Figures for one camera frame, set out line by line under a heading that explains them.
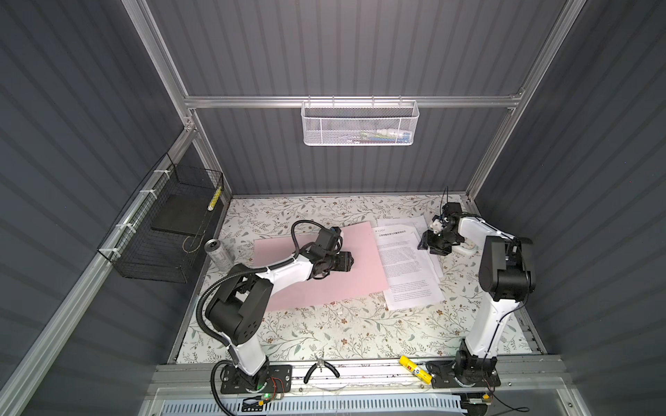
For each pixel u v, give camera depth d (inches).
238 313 18.4
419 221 43.8
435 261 38.2
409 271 38.1
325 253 28.4
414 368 28.9
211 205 31.5
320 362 30.3
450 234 31.7
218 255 34.3
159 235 28.3
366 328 32.6
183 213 29.3
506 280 21.3
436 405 27.8
